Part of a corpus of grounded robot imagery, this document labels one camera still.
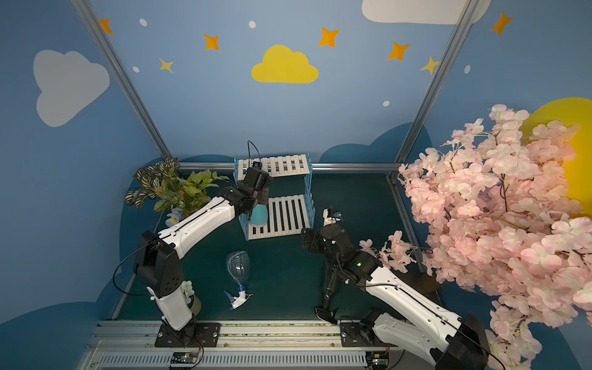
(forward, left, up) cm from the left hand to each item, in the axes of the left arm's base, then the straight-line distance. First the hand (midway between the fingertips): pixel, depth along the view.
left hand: (259, 187), depth 88 cm
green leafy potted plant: (-6, +32, +8) cm, 33 cm away
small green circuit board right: (-52, -42, -22) cm, 71 cm away
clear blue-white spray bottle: (-26, +6, -15) cm, 30 cm away
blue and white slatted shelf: (0, -11, -20) cm, 23 cm away
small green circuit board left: (-54, +19, -22) cm, 61 cm away
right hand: (-17, -21, -1) cm, 28 cm away
